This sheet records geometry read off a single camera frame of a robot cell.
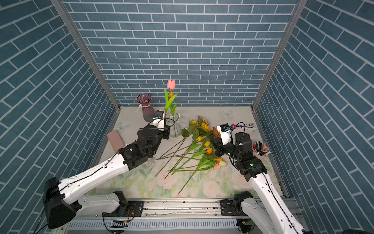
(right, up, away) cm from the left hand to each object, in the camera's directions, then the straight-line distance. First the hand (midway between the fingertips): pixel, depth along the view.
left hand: (169, 120), depth 71 cm
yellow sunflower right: (+20, -5, +30) cm, 36 cm away
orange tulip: (+22, -20, +20) cm, 35 cm away
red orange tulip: (+27, -25, +18) cm, 41 cm away
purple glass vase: (-23, +15, +30) cm, 41 cm away
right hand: (+22, -10, +1) cm, 24 cm away
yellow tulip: (+20, -16, +25) cm, 36 cm away
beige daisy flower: (+20, -1, +33) cm, 39 cm away
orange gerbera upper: (+28, -9, +27) cm, 40 cm away
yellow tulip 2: (+16, -13, +27) cm, 34 cm away
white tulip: (+29, -26, +15) cm, 42 cm away
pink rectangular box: (-43, -14, +28) cm, 53 cm away
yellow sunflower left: (+5, -9, +32) cm, 33 cm away
